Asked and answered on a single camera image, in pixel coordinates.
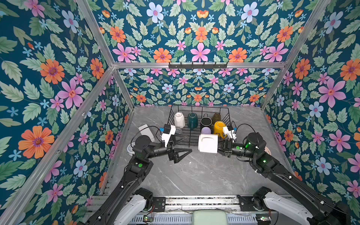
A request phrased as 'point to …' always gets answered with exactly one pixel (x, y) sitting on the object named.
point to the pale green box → (209, 217)
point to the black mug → (206, 121)
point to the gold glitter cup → (216, 117)
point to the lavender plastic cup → (206, 130)
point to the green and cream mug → (192, 120)
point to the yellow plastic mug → (218, 126)
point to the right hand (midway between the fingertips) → (211, 146)
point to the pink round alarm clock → (267, 150)
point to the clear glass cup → (178, 130)
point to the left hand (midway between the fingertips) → (189, 144)
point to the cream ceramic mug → (179, 120)
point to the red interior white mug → (208, 143)
